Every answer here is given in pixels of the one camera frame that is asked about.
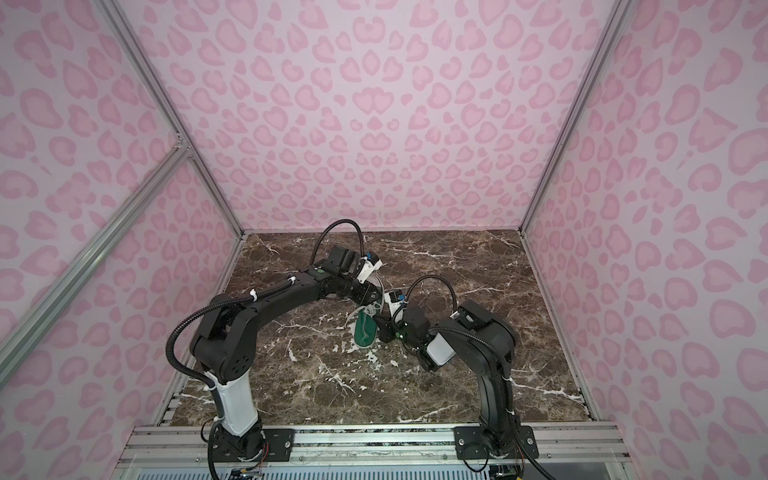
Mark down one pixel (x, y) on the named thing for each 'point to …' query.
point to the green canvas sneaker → (365, 329)
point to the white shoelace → (371, 308)
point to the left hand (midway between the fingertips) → (379, 288)
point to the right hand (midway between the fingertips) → (375, 316)
